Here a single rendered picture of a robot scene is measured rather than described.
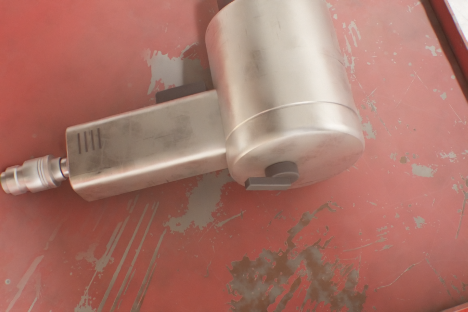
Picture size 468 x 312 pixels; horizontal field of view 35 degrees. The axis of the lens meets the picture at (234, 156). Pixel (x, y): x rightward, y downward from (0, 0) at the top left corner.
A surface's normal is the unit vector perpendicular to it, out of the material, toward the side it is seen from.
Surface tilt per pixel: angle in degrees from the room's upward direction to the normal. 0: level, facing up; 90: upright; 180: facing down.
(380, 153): 0
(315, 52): 27
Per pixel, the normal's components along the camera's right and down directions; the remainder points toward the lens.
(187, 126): -0.21, -0.39
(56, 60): 0.00, -0.33
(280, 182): 0.37, -0.45
